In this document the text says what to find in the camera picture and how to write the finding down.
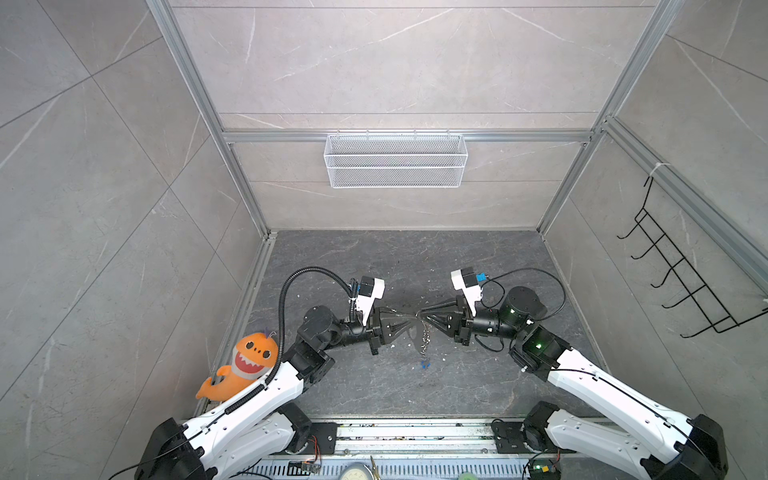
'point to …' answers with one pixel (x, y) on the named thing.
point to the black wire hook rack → (699, 292)
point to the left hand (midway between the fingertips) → (415, 318)
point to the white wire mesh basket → (395, 160)
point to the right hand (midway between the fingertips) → (423, 314)
